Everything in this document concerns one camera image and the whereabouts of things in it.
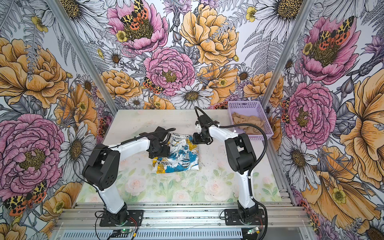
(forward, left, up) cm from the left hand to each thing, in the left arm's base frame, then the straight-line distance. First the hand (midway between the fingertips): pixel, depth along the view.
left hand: (162, 156), depth 93 cm
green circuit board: (-37, +12, -3) cm, 39 cm away
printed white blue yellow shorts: (-1, -13, +1) cm, 13 cm away
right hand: (+7, -22, 0) cm, 23 cm away
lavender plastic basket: (+39, -63, -2) cm, 74 cm away
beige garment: (+29, -52, +1) cm, 60 cm away
